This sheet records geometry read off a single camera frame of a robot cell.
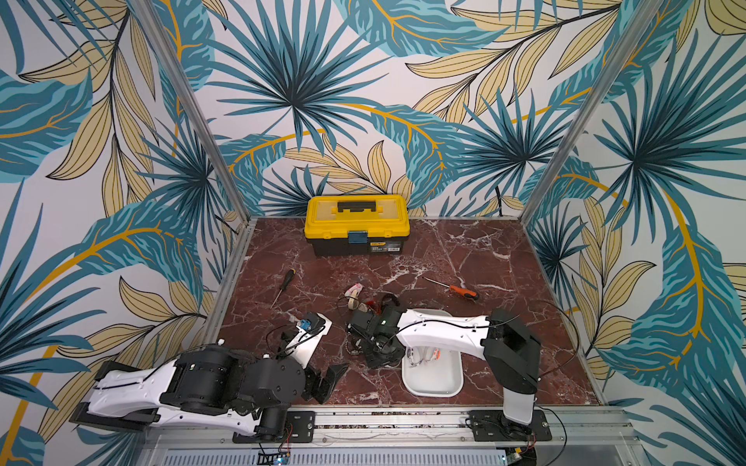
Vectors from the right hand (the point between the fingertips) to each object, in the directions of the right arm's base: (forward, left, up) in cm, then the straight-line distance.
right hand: (375, 360), depth 82 cm
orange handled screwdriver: (+22, -31, -1) cm, 38 cm away
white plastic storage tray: (-4, -19, -3) cm, 19 cm away
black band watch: (+21, -7, -2) cm, 22 cm away
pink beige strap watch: (+20, +7, +3) cm, 21 cm away
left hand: (-7, +10, +23) cm, 26 cm away
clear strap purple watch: (+1, -11, -1) cm, 11 cm away
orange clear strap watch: (+1, -18, 0) cm, 18 cm away
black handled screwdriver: (+28, +30, -1) cm, 40 cm away
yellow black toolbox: (+41, +5, +13) cm, 43 cm away
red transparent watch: (+17, 0, 0) cm, 17 cm away
